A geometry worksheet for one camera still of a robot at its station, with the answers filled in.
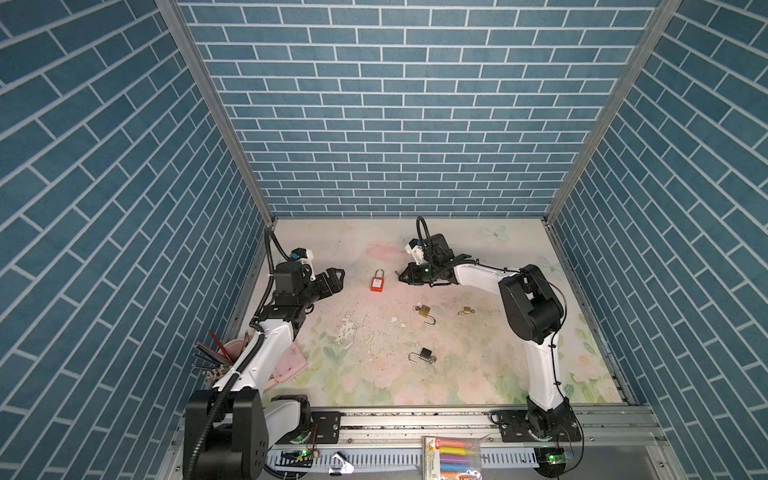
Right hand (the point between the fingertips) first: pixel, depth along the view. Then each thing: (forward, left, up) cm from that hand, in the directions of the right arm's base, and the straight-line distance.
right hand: (398, 275), depth 98 cm
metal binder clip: (-51, +9, -5) cm, 52 cm away
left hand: (-8, +17, +11) cm, 22 cm away
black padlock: (-24, -10, -4) cm, 26 cm away
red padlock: (-2, +7, -3) cm, 8 cm away
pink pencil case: (-30, +28, -2) cm, 41 cm away
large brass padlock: (-10, -9, -5) cm, 14 cm away
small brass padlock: (-8, -23, -6) cm, 25 cm away
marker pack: (-48, -17, -5) cm, 51 cm away
